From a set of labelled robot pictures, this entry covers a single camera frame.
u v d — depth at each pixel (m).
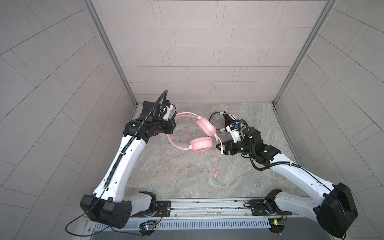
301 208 0.50
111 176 0.38
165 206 0.72
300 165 0.89
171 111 0.63
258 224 0.68
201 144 0.61
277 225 0.68
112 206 0.35
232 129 0.69
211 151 0.63
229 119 0.97
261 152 0.57
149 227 0.64
